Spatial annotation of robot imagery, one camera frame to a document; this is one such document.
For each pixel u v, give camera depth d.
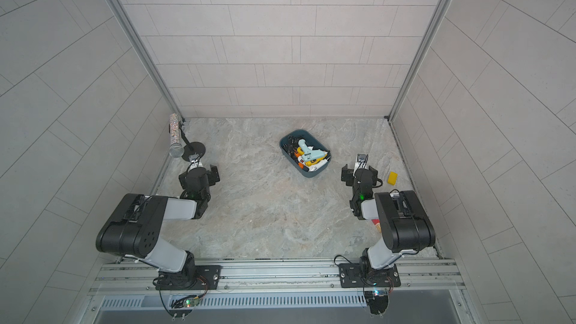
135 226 0.45
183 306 0.65
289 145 0.99
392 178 0.95
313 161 0.93
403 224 0.46
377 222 0.82
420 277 0.73
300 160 0.96
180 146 0.80
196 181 0.70
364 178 0.69
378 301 0.68
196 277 0.69
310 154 0.92
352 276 0.71
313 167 0.94
